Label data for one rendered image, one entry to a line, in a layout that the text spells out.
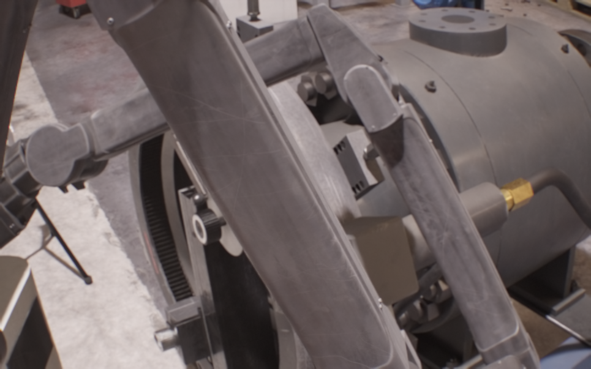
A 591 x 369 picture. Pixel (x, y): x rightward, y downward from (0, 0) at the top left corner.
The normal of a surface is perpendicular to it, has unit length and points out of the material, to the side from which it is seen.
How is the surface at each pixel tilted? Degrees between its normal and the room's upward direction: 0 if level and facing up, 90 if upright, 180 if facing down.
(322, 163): 46
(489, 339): 60
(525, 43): 18
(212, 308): 90
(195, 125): 91
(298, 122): 37
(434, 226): 71
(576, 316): 0
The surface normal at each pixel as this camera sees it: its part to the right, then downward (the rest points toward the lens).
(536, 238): 0.52, 0.46
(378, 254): 0.44, -0.04
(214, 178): -0.07, 0.46
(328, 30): -0.25, 0.09
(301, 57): -0.42, 0.22
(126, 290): -0.09, -0.90
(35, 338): 1.00, -0.07
